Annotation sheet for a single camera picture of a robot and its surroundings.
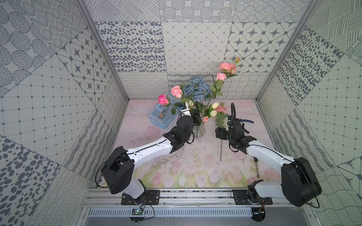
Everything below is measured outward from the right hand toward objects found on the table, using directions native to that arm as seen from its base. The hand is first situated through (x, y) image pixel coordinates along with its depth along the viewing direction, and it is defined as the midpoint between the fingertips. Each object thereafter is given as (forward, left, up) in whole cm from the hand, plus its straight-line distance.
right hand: (222, 132), depth 90 cm
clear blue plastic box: (+12, +42, +1) cm, 43 cm away
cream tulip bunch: (+2, +10, +17) cm, 20 cm away
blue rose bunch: (+13, +17, +25) cm, 33 cm away
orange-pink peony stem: (+15, -2, -2) cm, 15 cm away
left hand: (0, +15, +21) cm, 25 cm away
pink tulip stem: (-5, +13, +20) cm, 24 cm away
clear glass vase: (+3, +15, -4) cm, 15 cm away
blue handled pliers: (+17, -23, -10) cm, 30 cm away
